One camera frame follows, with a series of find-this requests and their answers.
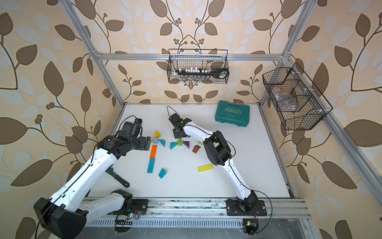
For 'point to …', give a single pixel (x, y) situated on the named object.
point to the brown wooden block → (196, 149)
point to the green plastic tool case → (233, 113)
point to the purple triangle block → (187, 143)
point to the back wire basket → (198, 65)
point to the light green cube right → (199, 142)
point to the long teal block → (151, 165)
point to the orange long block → (153, 151)
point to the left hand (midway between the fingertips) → (140, 138)
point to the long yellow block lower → (205, 168)
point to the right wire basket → (300, 104)
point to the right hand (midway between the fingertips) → (180, 133)
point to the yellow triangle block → (157, 134)
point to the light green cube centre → (179, 143)
